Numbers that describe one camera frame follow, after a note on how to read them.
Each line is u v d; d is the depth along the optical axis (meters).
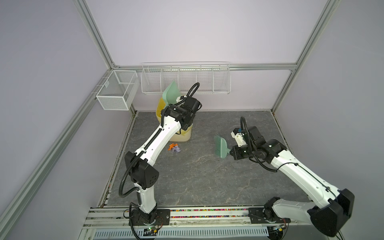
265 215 0.66
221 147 0.85
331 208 0.38
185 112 0.55
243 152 0.64
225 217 0.75
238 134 0.68
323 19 0.74
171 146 0.99
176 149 0.96
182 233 1.58
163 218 0.74
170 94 0.77
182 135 0.91
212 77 1.02
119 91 1.02
